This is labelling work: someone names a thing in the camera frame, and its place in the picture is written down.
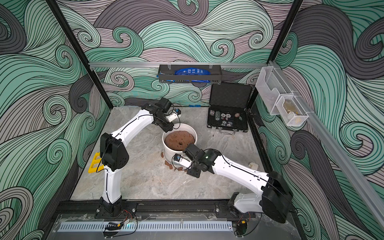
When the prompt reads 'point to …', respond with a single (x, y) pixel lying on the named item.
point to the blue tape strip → (196, 105)
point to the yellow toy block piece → (96, 160)
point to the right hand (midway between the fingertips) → (193, 165)
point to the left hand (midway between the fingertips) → (172, 125)
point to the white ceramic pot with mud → (175, 138)
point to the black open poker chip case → (228, 102)
